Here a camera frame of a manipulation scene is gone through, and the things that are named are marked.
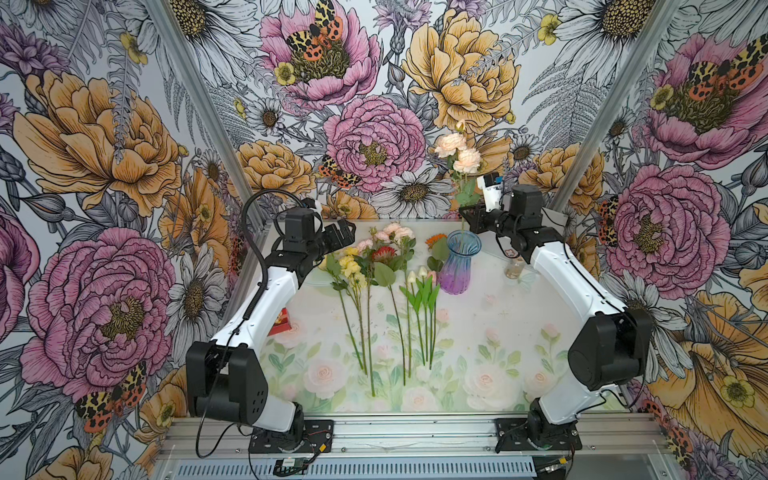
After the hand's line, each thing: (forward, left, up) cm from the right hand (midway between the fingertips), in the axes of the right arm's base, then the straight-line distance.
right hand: (460, 215), depth 84 cm
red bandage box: (-18, +52, -24) cm, 60 cm away
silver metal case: (+12, -36, -15) cm, 41 cm away
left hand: (-4, +32, -4) cm, 33 cm away
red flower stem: (+5, +22, -24) cm, 33 cm away
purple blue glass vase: (-4, -1, -20) cm, 21 cm away
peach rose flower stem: (+15, +14, -24) cm, 32 cm away
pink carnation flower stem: (+10, +28, -24) cm, 38 cm away
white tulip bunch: (-8, +9, -28) cm, 30 cm away
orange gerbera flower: (+9, +2, -25) cm, 27 cm away
